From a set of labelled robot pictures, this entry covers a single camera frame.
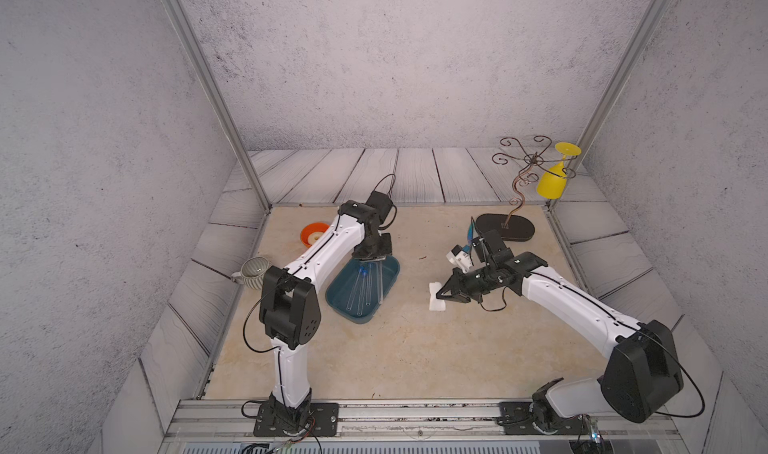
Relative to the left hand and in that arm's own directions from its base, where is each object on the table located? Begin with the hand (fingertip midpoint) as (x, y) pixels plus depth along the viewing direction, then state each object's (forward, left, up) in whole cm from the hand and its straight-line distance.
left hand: (388, 258), depth 88 cm
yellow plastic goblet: (+22, -53, +9) cm, 58 cm away
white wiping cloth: (-15, -12, +1) cm, 19 cm away
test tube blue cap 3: (-7, +2, -2) cm, 7 cm away
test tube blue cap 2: (-2, +7, -13) cm, 14 cm away
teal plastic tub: (-2, +9, -13) cm, 16 cm away
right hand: (-14, -13, +3) cm, 19 cm away
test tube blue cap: (-4, +12, -14) cm, 19 cm away
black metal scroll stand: (+21, -46, -11) cm, 52 cm away
